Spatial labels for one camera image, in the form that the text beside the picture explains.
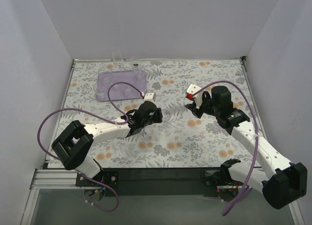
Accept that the clear tall tumbler glass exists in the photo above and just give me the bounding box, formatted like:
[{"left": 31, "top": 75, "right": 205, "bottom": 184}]
[{"left": 123, "top": 83, "right": 136, "bottom": 98}]

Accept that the clear wine glass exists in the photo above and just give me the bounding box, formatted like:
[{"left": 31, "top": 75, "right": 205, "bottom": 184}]
[{"left": 135, "top": 66, "right": 146, "bottom": 81}]

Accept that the small clear shot glass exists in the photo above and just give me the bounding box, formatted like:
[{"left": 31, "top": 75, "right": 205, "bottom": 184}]
[{"left": 112, "top": 81, "right": 122, "bottom": 91}]

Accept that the clear champagne flute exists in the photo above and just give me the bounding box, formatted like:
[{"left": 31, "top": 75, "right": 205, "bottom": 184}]
[{"left": 131, "top": 56, "right": 144, "bottom": 80}]

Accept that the clear plain drinking glass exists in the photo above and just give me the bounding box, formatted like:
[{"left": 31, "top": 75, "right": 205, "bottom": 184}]
[{"left": 112, "top": 47, "right": 124, "bottom": 72}]

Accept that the clear small tumbler glass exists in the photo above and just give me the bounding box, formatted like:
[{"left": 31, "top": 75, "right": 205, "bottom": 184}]
[{"left": 162, "top": 109, "right": 171, "bottom": 123}]

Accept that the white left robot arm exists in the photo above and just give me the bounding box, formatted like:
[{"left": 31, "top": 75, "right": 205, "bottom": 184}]
[{"left": 52, "top": 101, "right": 162, "bottom": 180}]

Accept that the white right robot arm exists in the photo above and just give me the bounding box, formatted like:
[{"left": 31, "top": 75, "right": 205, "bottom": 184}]
[{"left": 186, "top": 84, "right": 308, "bottom": 209}]

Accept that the lilac plastic tray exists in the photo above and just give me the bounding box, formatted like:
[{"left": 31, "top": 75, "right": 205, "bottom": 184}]
[{"left": 93, "top": 68, "right": 147, "bottom": 102}]

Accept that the floral patterned table mat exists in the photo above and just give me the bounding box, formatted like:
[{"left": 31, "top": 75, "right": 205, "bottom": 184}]
[{"left": 56, "top": 60, "right": 255, "bottom": 168}]

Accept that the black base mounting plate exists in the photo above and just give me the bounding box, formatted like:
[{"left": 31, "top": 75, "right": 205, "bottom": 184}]
[{"left": 75, "top": 167, "right": 247, "bottom": 199}]

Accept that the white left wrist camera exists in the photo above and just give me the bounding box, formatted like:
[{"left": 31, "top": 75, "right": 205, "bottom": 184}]
[{"left": 142, "top": 92, "right": 156, "bottom": 102}]

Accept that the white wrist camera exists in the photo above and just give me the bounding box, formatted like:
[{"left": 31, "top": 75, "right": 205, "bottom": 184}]
[
  {"left": 142, "top": 92, "right": 156, "bottom": 102},
  {"left": 186, "top": 84, "right": 206, "bottom": 109}
]

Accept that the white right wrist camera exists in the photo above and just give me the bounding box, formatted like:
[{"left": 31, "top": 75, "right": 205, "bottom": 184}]
[{"left": 186, "top": 84, "right": 206, "bottom": 109}]

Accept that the aluminium frame rail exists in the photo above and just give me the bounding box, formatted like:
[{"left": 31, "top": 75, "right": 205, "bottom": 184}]
[{"left": 32, "top": 168, "right": 234, "bottom": 188}]

